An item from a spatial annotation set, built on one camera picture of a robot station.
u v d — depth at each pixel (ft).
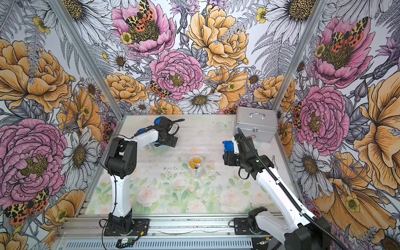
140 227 2.43
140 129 3.10
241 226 2.43
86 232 2.44
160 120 2.84
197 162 2.77
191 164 2.72
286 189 1.49
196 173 2.87
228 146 3.56
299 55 2.88
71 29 2.55
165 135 2.91
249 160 1.89
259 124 3.24
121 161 1.86
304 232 1.24
